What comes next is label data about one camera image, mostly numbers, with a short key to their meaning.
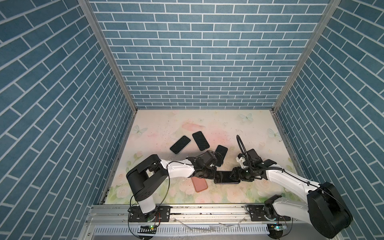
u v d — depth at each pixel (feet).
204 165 2.26
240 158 2.66
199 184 2.76
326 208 1.34
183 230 2.31
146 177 1.54
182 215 2.46
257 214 2.42
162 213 2.42
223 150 3.16
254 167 2.15
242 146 2.32
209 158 2.28
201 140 3.38
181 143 3.31
